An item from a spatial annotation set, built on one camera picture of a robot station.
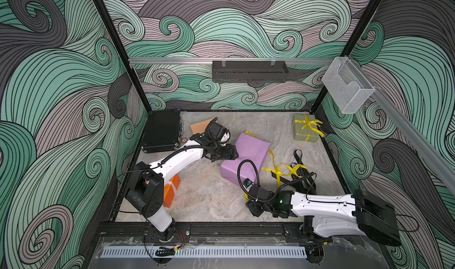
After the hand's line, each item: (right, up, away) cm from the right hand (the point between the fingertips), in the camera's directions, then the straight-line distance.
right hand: (249, 204), depth 81 cm
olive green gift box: (+37, +35, +23) cm, 56 cm away
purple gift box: (+2, +23, +6) cm, 24 cm away
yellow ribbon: (+21, +13, +12) cm, 28 cm away
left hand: (-7, +23, +1) cm, 24 cm away
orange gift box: (-36, +8, -5) cm, 37 cm away
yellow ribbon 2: (+40, +37, +23) cm, 59 cm away
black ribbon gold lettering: (+30, +6, +6) cm, 31 cm away
